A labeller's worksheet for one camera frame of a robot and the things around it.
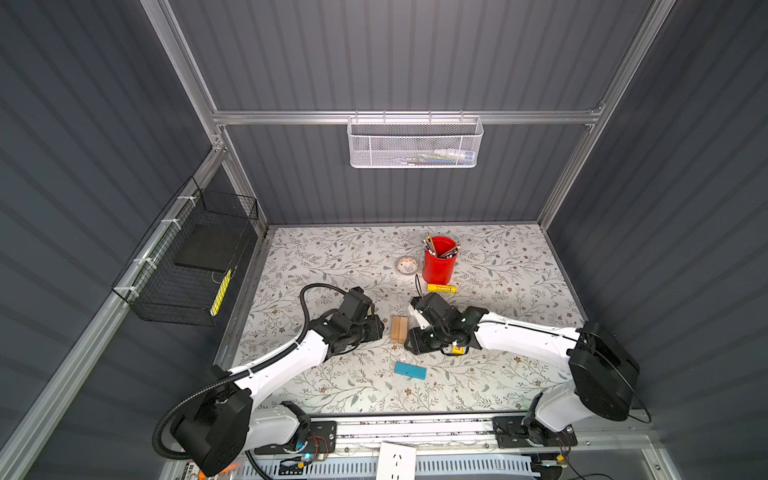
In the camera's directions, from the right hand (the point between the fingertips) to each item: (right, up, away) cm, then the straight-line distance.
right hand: (411, 348), depth 83 cm
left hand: (-9, +5, +2) cm, 10 cm away
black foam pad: (-53, +28, -5) cm, 60 cm away
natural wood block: (-4, +3, +7) cm, 9 cm away
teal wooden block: (0, -7, +2) cm, 7 cm away
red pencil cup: (+11, +21, +20) cm, 31 cm away
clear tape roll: (0, +22, +26) cm, 34 cm away
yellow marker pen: (+11, +15, +17) cm, 25 cm away
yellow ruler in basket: (-45, +16, -15) cm, 50 cm away
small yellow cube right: (+9, +4, -15) cm, 18 cm away
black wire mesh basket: (-57, +22, -10) cm, 62 cm away
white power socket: (-5, -21, -16) cm, 27 cm away
